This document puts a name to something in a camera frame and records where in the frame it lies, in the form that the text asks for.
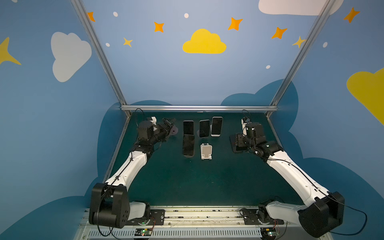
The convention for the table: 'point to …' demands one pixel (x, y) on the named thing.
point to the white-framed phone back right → (216, 126)
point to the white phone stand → (206, 151)
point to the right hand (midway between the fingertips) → (244, 132)
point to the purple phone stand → (174, 130)
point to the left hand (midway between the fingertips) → (176, 124)
